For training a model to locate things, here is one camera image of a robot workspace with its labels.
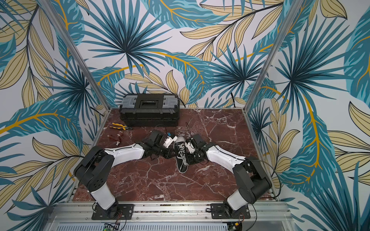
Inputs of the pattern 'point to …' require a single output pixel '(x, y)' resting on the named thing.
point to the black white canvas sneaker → (182, 167)
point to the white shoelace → (182, 152)
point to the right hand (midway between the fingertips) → (188, 160)
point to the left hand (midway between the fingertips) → (177, 155)
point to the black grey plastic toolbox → (150, 110)
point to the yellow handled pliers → (124, 127)
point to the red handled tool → (117, 140)
